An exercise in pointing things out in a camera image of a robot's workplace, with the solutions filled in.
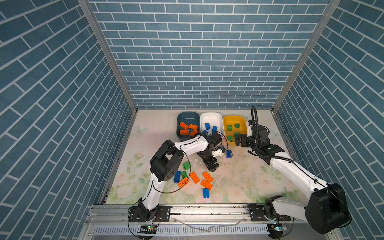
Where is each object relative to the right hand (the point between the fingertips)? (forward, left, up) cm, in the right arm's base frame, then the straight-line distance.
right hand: (241, 134), depth 86 cm
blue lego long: (+16, +20, -14) cm, 29 cm away
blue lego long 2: (-22, +36, -16) cm, 45 cm away
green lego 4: (-15, +31, -16) cm, 38 cm away
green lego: (+17, +3, -16) cm, 24 cm away
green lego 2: (+12, -1, -17) cm, 21 cm away
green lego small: (-21, +32, -15) cm, 41 cm away
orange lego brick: (+15, +38, -14) cm, 43 cm away
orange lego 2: (+10, +30, -15) cm, 35 cm away
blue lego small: (+10, +21, -13) cm, 27 cm away
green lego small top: (+18, -2, -15) cm, 23 cm away
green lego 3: (+3, +5, -10) cm, 11 cm away
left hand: (-13, +17, -16) cm, 26 cm away
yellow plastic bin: (+23, +2, -14) cm, 27 cm away
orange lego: (+15, +31, -14) cm, 37 cm away
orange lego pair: (+9, +37, -14) cm, 40 cm away
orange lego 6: (-25, +19, -16) cm, 35 cm away
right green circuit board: (-43, -16, -19) cm, 50 cm away
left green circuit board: (-48, +46, -19) cm, 69 cm away
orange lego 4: (-22, +25, -17) cm, 37 cm away
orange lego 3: (-25, +32, -15) cm, 44 cm away
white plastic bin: (+22, +15, -13) cm, 29 cm away
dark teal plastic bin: (+24, +36, -16) cm, 46 cm away
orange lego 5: (-21, +18, -17) cm, 32 cm away
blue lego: (+13, +15, -14) cm, 24 cm away
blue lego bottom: (-30, +19, -15) cm, 38 cm away
